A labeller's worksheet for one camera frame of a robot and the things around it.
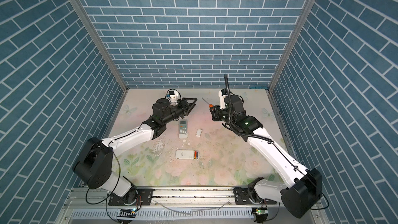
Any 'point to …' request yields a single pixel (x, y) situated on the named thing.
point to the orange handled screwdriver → (210, 105)
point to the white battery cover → (199, 132)
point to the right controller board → (261, 213)
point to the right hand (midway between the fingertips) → (210, 106)
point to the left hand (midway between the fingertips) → (196, 102)
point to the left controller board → (127, 212)
